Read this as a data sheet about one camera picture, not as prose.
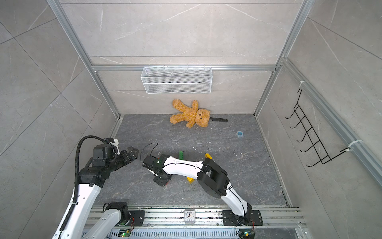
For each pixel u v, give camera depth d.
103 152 0.54
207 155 0.95
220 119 1.19
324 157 0.58
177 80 1.01
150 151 0.95
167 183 0.76
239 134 1.07
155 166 0.62
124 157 0.65
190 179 0.83
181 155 0.95
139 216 0.73
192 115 1.10
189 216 0.73
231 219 0.73
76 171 0.48
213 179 0.50
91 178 0.48
